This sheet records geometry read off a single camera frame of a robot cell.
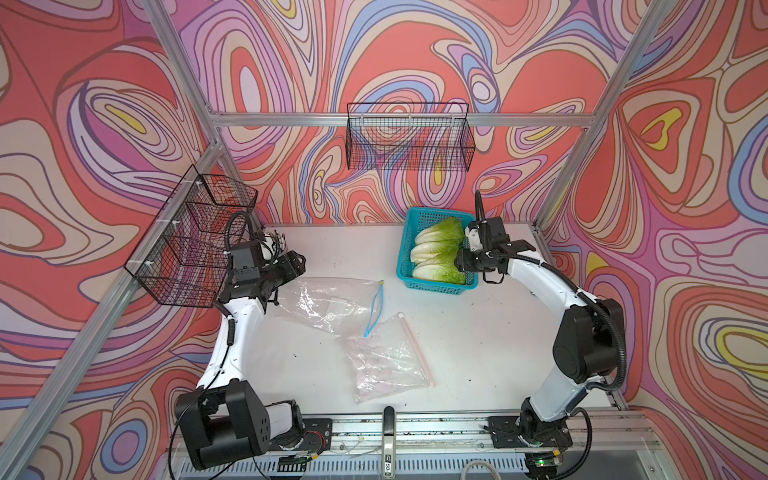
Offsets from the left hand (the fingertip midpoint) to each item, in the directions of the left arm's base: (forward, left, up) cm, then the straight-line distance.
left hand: (298, 262), depth 82 cm
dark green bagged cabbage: (+8, -41, -12) cm, 44 cm away
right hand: (+4, -49, -8) cm, 50 cm away
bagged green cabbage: (+15, -41, -13) cm, 46 cm away
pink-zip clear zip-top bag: (-21, -25, -20) cm, 38 cm away
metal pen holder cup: (-2, +4, +9) cm, 10 cm away
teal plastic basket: (+33, -36, -15) cm, 51 cm away
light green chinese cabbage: (+22, -46, -12) cm, 52 cm away
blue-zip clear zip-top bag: (-3, -9, -18) cm, 21 cm away
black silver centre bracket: (-40, -25, -17) cm, 51 cm away
